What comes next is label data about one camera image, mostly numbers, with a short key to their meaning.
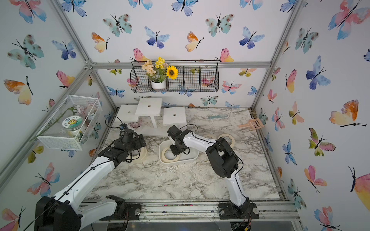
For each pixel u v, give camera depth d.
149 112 0.89
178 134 0.73
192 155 0.92
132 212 0.74
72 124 0.65
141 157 0.89
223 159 0.53
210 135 1.05
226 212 0.73
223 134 1.03
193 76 0.99
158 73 0.88
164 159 0.88
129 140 0.65
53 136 0.66
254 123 1.11
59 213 0.38
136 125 0.98
